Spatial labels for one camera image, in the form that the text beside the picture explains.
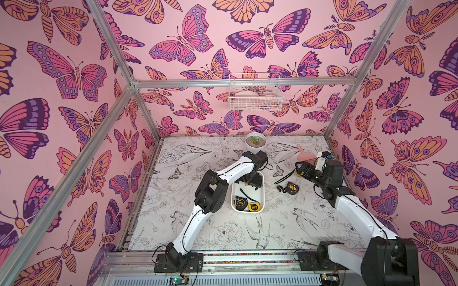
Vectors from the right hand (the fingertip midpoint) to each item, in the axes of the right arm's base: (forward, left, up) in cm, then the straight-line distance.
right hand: (299, 165), depth 85 cm
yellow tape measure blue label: (-6, +2, -15) cm, 16 cm away
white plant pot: (+19, +21, -7) cm, 29 cm away
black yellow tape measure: (-14, +27, -13) cm, 33 cm away
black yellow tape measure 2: (-15, +21, -14) cm, 30 cm away
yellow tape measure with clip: (-3, +2, -14) cm, 14 cm away
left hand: (-1, +21, -16) cm, 27 cm away
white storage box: (-7, +18, -17) cm, 26 cm away
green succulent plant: (+21, +19, -5) cm, 29 cm away
